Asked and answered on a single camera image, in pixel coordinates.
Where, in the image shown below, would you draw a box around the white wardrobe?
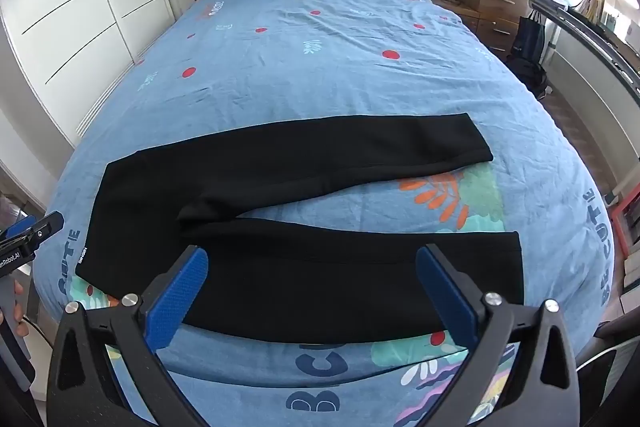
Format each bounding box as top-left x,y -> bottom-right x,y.
0,0 -> 177,145

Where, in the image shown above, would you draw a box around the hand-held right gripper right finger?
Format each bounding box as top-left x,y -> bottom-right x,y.
415,243 -> 583,427

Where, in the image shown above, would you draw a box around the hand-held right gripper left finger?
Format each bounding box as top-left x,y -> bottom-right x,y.
47,244 -> 211,427

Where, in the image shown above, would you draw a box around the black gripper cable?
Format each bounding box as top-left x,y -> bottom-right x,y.
22,318 -> 58,353

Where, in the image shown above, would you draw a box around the black chair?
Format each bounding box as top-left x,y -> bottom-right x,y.
575,307 -> 640,427

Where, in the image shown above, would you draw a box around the blue printed bed sheet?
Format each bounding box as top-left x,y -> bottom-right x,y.
31,0 -> 621,427

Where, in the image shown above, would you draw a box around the glass desk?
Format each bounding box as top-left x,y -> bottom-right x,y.
515,0 -> 640,95

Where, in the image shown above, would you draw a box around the person's left hand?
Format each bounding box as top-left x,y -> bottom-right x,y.
0,279 -> 32,339

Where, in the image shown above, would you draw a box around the wooden nightstand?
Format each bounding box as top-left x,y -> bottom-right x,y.
429,0 -> 482,38

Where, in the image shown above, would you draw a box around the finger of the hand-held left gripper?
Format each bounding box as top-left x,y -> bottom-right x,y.
0,211 -> 65,253

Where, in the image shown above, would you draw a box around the black backpack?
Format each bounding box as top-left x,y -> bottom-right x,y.
506,56 -> 550,100

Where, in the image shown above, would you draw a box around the red shelf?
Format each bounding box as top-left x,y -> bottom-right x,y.
607,192 -> 640,260

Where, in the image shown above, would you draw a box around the black pants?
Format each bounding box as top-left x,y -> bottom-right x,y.
75,112 -> 525,344

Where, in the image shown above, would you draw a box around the black tote bag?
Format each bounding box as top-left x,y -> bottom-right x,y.
509,9 -> 547,62

